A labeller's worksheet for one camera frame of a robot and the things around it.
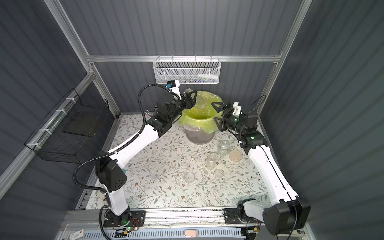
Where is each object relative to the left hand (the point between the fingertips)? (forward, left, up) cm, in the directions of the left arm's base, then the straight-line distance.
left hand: (196, 93), depth 70 cm
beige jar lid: (-10, -26, -43) cm, 51 cm away
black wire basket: (-13, +62, -15) cm, 65 cm away
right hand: (-8, -8, -3) cm, 12 cm away
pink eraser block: (-51, +3, -39) cm, 65 cm away
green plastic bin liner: (+16, -5, -31) cm, 35 cm away
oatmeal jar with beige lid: (-4, -19, -42) cm, 46 cm away
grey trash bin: (+1, -1, -36) cm, 36 cm away
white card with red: (-51, +57, -42) cm, 87 cm away
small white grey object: (-34, +52, -40) cm, 74 cm away
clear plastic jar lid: (-22, -13, -43) cm, 50 cm away
